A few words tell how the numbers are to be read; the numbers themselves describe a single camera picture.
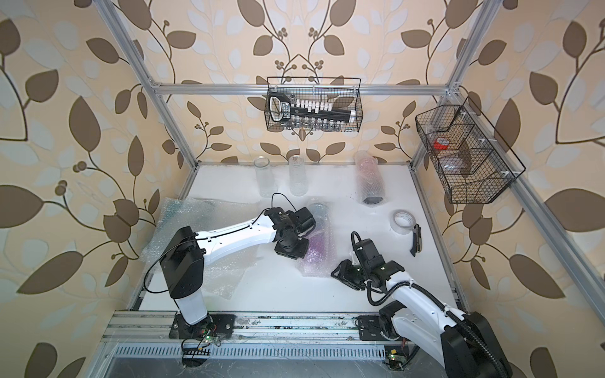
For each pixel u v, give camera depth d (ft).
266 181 3.41
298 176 3.51
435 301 1.56
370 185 3.25
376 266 2.16
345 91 2.99
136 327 2.52
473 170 2.45
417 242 3.00
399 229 3.18
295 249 2.36
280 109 2.78
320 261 2.63
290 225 1.99
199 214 3.08
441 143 2.64
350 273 2.43
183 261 1.49
